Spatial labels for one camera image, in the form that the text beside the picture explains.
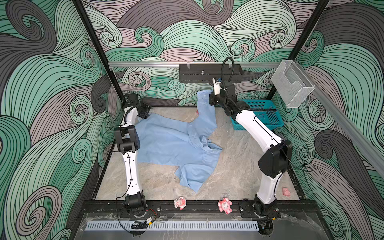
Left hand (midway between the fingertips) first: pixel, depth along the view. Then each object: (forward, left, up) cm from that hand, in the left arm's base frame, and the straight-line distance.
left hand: (152, 107), depth 109 cm
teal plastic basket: (-6, -88, -3) cm, 89 cm away
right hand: (-11, -41, +24) cm, 49 cm away
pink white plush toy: (-62, -24, -5) cm, 66 cm away
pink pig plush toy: (-63, -46, -4) cm, 78 cm away
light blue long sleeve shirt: (-29, -25, -8) cm, 39 cm away
